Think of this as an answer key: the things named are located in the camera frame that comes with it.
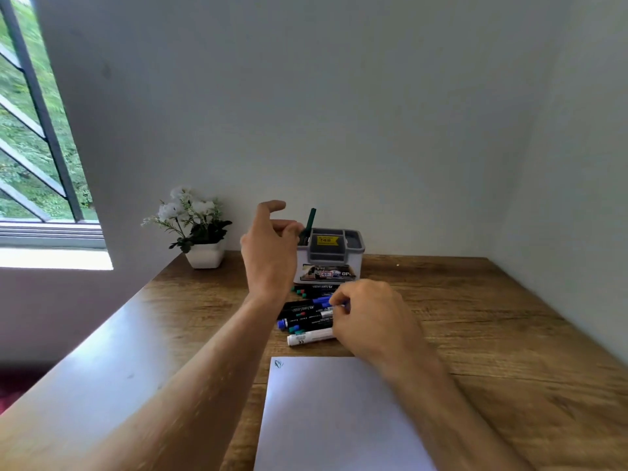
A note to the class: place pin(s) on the green capped black marker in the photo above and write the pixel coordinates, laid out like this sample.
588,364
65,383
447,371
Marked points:
310,223

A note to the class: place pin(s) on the person's left hand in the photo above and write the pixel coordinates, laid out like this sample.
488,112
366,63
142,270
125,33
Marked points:
267,259

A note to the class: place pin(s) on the pile of assorted markers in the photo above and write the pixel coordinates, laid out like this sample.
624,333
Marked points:
306,309

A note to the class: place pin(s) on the white square flower pot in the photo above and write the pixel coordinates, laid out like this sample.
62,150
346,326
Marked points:
205,257

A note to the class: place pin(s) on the grey white desk organizer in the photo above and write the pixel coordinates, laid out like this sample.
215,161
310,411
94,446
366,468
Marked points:
343,245

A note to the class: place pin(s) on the white barrel black cap marker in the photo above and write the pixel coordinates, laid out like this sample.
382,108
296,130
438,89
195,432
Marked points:
309,336

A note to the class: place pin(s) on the artificial white flower plant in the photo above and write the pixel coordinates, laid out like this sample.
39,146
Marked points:
196,220

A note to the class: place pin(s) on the person's right forearm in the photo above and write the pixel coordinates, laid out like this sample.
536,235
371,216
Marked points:
451,416

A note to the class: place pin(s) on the person's right hand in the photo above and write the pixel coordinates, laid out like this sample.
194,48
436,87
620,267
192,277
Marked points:
378,323

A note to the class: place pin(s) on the window with dark bars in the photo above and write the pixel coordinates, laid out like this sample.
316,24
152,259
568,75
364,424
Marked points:
49,235

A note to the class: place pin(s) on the person's left forearm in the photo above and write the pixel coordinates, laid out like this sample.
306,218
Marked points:
196,387

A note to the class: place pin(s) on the white paper sheet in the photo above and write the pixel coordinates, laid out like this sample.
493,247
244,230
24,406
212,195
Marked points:
319,416

